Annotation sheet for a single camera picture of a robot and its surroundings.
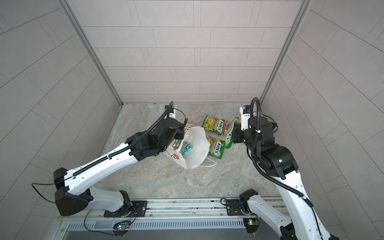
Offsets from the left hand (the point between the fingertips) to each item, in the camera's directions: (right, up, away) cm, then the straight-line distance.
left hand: (186, 123), depth 68 cm
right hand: (+20, 0, -5) cm, 21 cm away
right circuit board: (+31, -47, 0) cm, 56 cm away
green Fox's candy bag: (+16, -3, +33) cm, 37 cm away
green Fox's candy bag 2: (+17, -16, +23) cm, 33 cm away
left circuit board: (-27, -44, -4) cm, 52 cm away
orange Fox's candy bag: (+26, -4, +32) cm, 42 cm away
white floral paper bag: (+2, -17, +15) cm, 23 cm away
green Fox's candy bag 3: (+19, -8, -5) cm, 21 cm away
